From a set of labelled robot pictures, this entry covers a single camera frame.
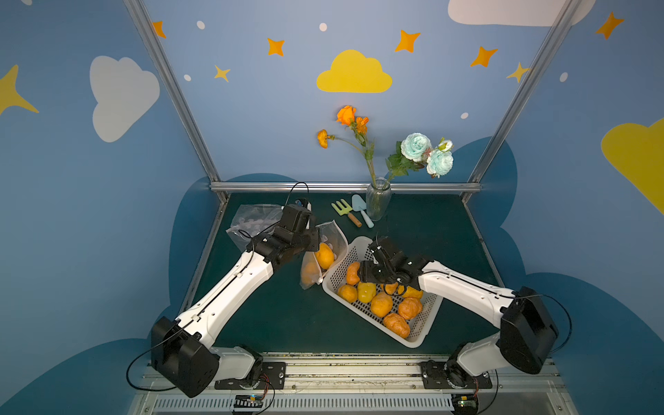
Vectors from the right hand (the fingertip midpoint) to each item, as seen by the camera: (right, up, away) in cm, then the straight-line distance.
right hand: (367, 270), depth 86 cm
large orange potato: (-14, +4, +3) cm, 15 cm away
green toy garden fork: (-7, +22, +33) cm, 40 cm away
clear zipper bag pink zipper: (-12, +12, 0) cm, 17 cm away
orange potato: (-20, -1, +1) cm, 20 cm away
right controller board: (+27, -36, -12) cm, 47 cm away
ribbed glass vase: (+7, +26, +16) cm, 31 cm away
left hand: (-17, +14, -7) cm, 23 cm away
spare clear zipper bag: (-48, +17, +22) cm, 55 cm away
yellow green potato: (0, -7, 0) cm, 7 cm away
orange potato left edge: (-6, -7, -3) cm, 10 cm away
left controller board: (-36, -36, -12) cm, 53 cm away
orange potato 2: (+4, -11, -3) cm, 12 cm away
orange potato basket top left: (-5, -3, +3) cm, 6 cm away
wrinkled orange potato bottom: (+8, -16, -7) cm, 19 cm away
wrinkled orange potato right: (+13, -12, -3) cm, 18 cm away
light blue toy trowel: (+1, +24, +33) cm, 41 cm away
